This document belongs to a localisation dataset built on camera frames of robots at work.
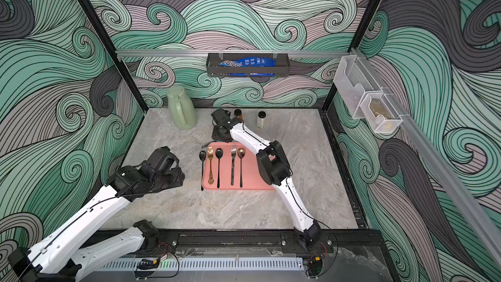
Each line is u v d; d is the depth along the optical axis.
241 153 0.98
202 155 0.98
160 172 0.55
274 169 0.61
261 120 1.07
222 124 0.79
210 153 0.98
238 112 1.07
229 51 0.94
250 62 0.92
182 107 0.95
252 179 0.89
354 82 0.78
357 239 0.75
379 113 0.67
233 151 1.00
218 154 0.98
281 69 0.90
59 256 0.37
